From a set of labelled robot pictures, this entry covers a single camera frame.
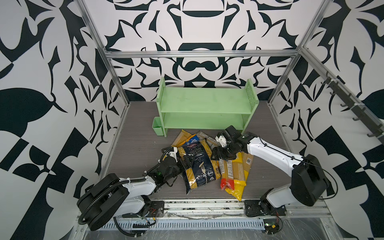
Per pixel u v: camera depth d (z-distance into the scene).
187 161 0.76
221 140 0.80
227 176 0.79
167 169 0.65
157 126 1.04
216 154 0.75
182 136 0.99
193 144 0.88
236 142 0.63
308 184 0.43
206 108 1.23
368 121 0.55
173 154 0.79
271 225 0.71
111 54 0.92
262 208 0.67
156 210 0.73
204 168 0.78
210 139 0.94
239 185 0.78
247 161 0.87
